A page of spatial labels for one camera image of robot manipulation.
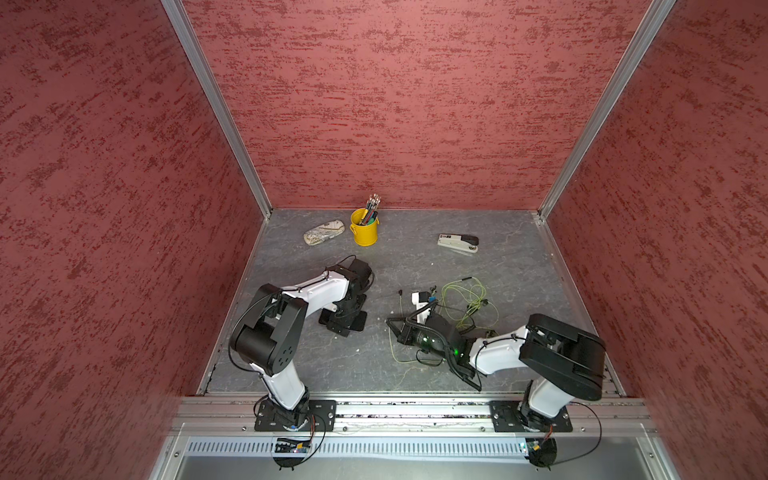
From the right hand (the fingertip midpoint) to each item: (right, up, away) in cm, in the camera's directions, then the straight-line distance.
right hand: (386, 327), depth 82 cm
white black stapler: (+27, +24, +25) cm, 44 cm away
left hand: (-10, -1, +8) cm, 13 cm away
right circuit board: (+36, -26, -11) cm, 46 cm away
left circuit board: (-23, -26, -11) cm, 36 cm away
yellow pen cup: (-9, +26, +25) cm, 38 cm away
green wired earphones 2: (+28, -1, +8) cm, 29 cm away
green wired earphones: (+25, +6, +15) cm, 29 cm away
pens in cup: (-6, +34, +21) cm, 40 cm away
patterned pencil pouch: (-25, +28, +28) cm, 46 cm away
